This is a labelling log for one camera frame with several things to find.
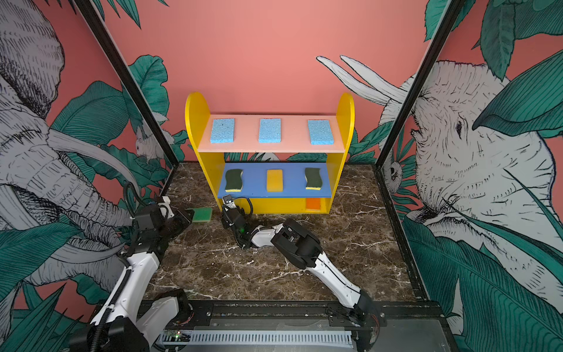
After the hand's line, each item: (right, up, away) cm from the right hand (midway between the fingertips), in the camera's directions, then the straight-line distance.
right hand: (221, 206), depth 96 cm
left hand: (-6, +1, -15) cm, 16 cm away
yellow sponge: (+24, +11, -2) cm, 27 cm away
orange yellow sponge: (+41, 0, +5) cm, 42 cm away
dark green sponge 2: (+41, +12, -1) cm, 43 cm away
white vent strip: (+18, -41, -26) cm, 51 cm away
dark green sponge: (+6, +12, 0) cm, 13 cm away
